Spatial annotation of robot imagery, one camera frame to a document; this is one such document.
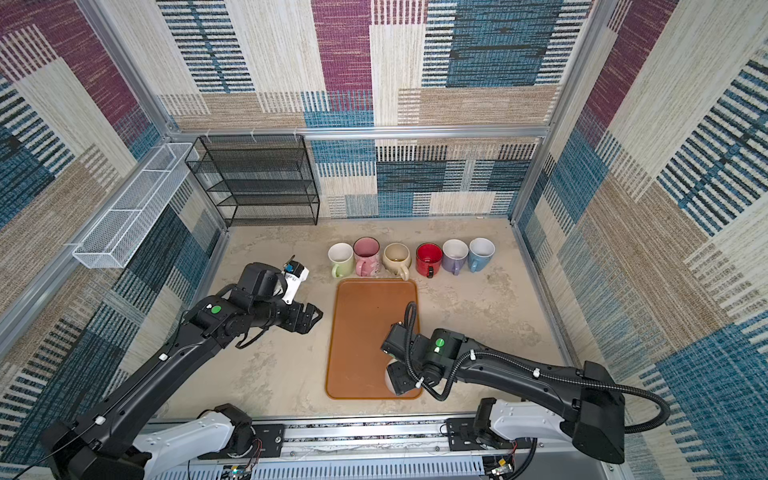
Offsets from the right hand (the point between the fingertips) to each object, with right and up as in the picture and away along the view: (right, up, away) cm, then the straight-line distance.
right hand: (410, 382), depth 74 cm
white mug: (-6, +2, -3) cm, 7 cm away
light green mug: (-21, +29, +25) cm, 44 cm away
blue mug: (+24, +31, +23) cm, 46 cm away
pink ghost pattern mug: (-12, +31, +23) cm, 40 cm away
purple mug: (+18, +31, +31) cm, 47 cm away
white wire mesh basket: (-69, +35, -3) cm, 78 cm away
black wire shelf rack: (-53, +57, +36) cm, 86 cm away
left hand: (-25, +19, +1) cm, 31 cm away
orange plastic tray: (-13, +13, +23) cm, 29 cm away
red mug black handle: (+9, +29, +30) cm, 43 cm away
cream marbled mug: (-3, +29, +29) cm, 41 cm away
